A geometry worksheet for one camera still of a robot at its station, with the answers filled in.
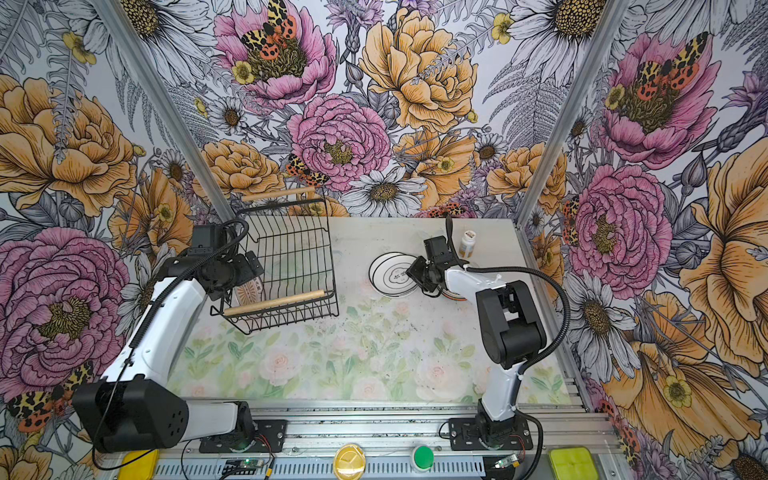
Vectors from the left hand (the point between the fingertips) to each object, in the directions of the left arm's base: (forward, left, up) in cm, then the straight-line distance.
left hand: (245, 284), depth 80 cm
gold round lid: (-38, -29, -18) cm, 50 cm away
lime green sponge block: (-39, -80, -16) cm, 90 cm away
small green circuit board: (-37, -4, -20) cm, 42 cm away
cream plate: (+5, -58, -15) cm, 60 cm away
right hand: (+9, -44, -13) cm, 47 cm away
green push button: (-38, -45, -9) cm, 60 cm away
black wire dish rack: (+11, -8, -16) cm, 21 cm away
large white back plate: (+14, -38, -16) cm, 43 cm away
